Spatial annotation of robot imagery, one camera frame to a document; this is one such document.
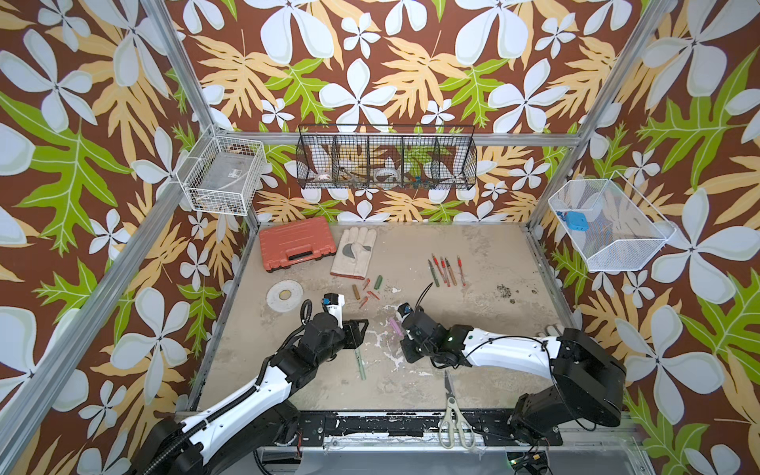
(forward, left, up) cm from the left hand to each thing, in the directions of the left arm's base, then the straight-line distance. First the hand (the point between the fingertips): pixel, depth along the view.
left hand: (365, 319), depth 81 cm
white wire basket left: (+35, +43, +23) cm, 60 cm away
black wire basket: (+50, -6, +19) cm, 54 cm away
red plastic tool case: (+34, +27, -7) cm, 44 cm away
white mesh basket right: (+22, -69, +16) cm, 74 cm away
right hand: (-3, -10, -9) cm, 14 cm away
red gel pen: (+28, -34, -12) cm, 46 cm away
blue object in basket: (+26, -63, +14) cm, 69 cm away
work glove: (+2, -58, -11) cm, 59 cm away
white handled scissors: (-26, -26, -12) cm, 39 cm away
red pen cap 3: (+12, +1, -12) cm, 17 cm away
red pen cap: (+20, 0, -12) cm, 23 cm away
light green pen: (-11, +1, -12) cm, 16 cm away
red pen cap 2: (+15, -2, -13) cm, 20 cm away
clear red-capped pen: (+26, -28, -13) cm, 40 cm away
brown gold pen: (+24, -30, -12) cm, 40 cm away
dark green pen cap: (+20, -4, -11) cm, 23 cm away
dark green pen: (+23, -23, -12) cm, 35 cm away
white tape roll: (+14, +28, -12) cm, 34 cm away
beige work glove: (+32, +6, -12) cm, 34 cm away
